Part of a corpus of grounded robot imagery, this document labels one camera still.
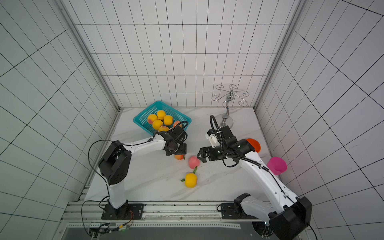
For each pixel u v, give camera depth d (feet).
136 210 2.39
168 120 3.45
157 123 3.37
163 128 3.27
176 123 3.40
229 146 1.82
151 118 3.43
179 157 2.91
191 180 2.55
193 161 2.75
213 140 2.24
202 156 2.12
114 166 1.58
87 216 2.39
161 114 3.52
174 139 2.30
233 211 2.38
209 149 2.11
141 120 3.43
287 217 1.18
